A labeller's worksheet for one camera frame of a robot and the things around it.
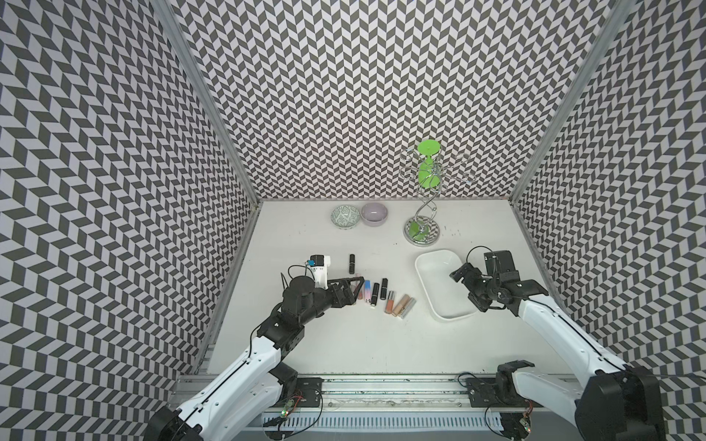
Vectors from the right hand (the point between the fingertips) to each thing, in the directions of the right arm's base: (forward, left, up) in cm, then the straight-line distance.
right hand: (457, 288), depth 84 cm
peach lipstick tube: (-3, +17, -6) cm, 19 cm away
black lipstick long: (+2, +25, -8) cm, 26 cm away
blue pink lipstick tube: (+6, +28, -8) cm, 29 cm away
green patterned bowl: (+35, +37, -6) cm, 51 cm away
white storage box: (-2, +2, -5) cm, 6 cm away
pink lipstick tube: (-6, +29, +12) cm, 32 cm away
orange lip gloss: (-4, +21, -7) cm, 23 cm away
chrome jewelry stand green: (+29, +7, +23) cm, 38 cm away
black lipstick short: (+3, +22, -7) cm, 24 cm away
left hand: (-2, +32, +8) cm, 33 cm away
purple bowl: (+34, +25, -4) cm, 43 cm away
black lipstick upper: (+15, +33, -7) cm, 37 cm away
